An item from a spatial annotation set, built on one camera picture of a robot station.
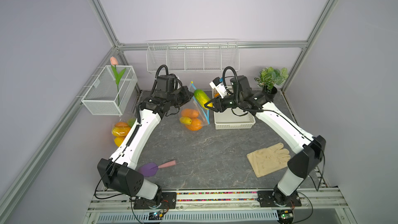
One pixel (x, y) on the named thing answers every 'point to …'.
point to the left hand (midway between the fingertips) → (195, 94)
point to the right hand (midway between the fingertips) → (206, 103)
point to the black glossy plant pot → (269, 92)
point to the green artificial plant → (269, 76)
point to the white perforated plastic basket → (227, 119)
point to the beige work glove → (265, 161)
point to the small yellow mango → (185, 120)
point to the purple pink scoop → (148, 169)
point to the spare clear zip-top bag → (192, 103)
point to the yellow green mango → (202, 98)
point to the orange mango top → (189, 113)
